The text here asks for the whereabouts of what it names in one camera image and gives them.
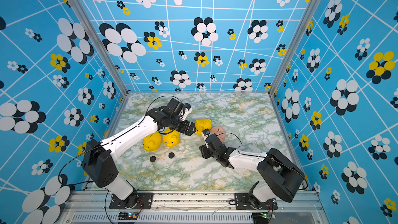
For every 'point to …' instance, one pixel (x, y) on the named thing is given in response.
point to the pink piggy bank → (219, 132)
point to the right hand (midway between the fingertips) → (206, 145)
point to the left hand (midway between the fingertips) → (192, 126)
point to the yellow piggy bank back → (202, 124)
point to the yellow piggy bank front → (152, 142)
